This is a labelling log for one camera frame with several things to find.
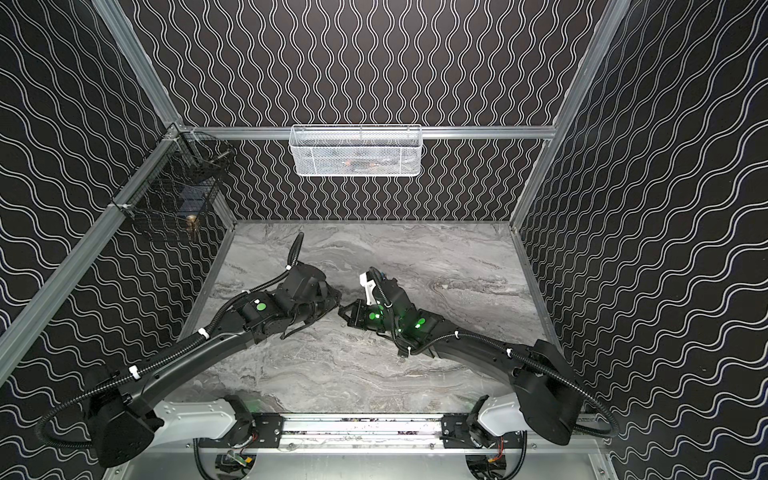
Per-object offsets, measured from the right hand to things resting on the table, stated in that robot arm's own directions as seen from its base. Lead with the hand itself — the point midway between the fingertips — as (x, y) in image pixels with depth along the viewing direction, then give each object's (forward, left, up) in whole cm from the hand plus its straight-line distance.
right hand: (337, 313), depth 75 cm
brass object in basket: (+22, +42, +11) cm, 48 cm away
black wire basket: (+37, +54, +11) cm, 66 cm away
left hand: (+3, -3, +3) cm, 5 cm away
